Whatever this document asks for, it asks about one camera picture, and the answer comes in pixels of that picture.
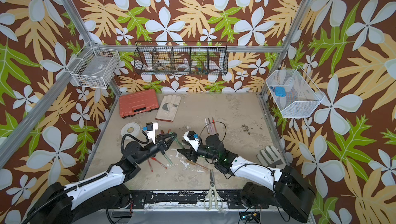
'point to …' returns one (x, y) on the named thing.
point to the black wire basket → (201, 58)
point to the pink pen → (211, 126)
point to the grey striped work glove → (270, 157)
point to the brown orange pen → (193, 163)
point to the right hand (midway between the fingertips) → (180, 145)
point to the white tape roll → (132, 128)
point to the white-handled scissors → (208, 202)
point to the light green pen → (167, 159)
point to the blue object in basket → (280, 91)
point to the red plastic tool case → (134, 103)
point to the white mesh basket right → (296, 95)
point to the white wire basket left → (95, 67)
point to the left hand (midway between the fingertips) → (176, 133)
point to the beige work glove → (168, 108)
